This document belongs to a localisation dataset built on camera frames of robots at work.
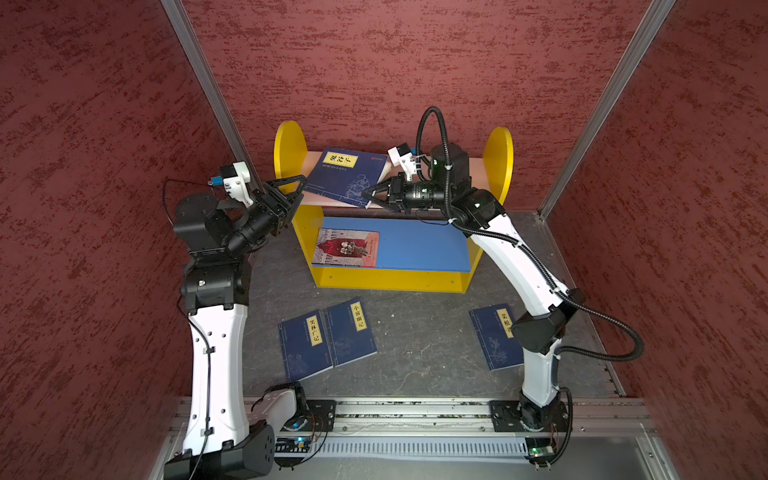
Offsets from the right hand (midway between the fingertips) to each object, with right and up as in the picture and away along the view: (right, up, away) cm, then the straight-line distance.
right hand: (363, 200), depth 62 cm
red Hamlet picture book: (-8, -11, +28) cm, 31 cm away
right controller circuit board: (+42, -59, +9) cm, 73 cm away
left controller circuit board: (-17, -58, +9) cm, 61 cm away
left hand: (-10, +1, -5) cm, 12 cm away
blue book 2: (-7, -36, +26) cm, 45 cm away
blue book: (-20, -40, +23) cm, 50 cm away
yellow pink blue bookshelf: (+14, -12, +26) cm, 32 cm away
